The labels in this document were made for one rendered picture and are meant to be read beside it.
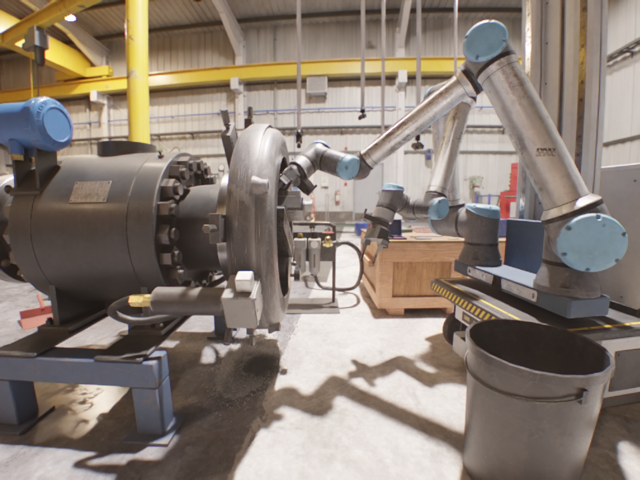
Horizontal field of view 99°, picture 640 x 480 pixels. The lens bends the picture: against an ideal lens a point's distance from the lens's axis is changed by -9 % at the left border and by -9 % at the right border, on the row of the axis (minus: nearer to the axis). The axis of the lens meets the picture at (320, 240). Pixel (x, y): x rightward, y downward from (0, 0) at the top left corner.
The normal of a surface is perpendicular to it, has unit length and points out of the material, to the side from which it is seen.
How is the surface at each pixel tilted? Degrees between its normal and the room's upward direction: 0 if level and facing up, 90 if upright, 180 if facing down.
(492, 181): 90
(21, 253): 100
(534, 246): 90
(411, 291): 90
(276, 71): 90
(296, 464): 0
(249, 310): 112
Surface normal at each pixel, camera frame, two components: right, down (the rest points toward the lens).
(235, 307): 0.00, 0.49
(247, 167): 0.02, -0.39
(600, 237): -0.48, 0.18
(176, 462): 0.00, -0.99
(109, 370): 0.00, 0.12
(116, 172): 0.00, -0.60
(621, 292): -0.99, 0.01
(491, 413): -0.88, 0.11
